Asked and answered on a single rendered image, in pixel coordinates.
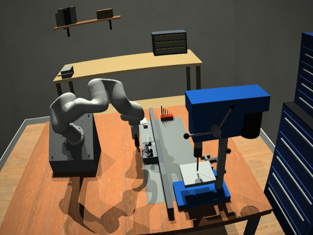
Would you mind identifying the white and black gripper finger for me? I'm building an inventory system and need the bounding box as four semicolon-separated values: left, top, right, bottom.
134;134;140;147

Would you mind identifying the orange drill bit holder with black bits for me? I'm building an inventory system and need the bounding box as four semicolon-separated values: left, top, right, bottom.
160;106;173;121

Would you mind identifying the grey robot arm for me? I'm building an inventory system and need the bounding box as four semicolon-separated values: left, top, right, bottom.
49;78;148;145

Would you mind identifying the blue drill press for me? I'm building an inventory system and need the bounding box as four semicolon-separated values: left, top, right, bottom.
173;85;270;210

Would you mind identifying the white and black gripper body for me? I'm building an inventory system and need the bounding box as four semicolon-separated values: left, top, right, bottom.
130;125;139;140

